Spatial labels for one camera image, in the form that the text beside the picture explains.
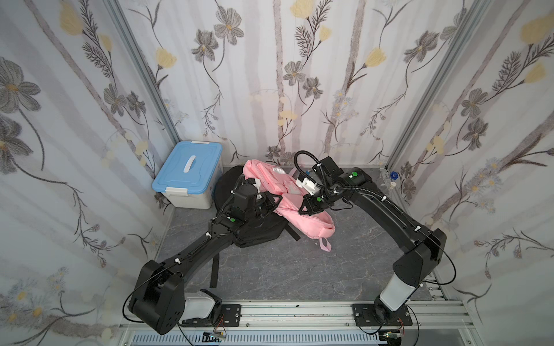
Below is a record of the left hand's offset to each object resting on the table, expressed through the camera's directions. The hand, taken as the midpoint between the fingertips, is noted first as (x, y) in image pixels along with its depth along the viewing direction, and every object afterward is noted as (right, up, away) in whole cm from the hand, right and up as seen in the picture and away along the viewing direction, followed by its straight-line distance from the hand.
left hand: (284, 196), depth 78 cm
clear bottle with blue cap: (+52, +6, +27) cm, 59 cm away
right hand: (+8, -4, -4) cm, 10 cm away
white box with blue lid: (-42, +7, +16) cm, 45 cm away
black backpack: (-8, -15, +16) cm, 23 cm away
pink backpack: (0, +5, +15) cm, 16 cm away
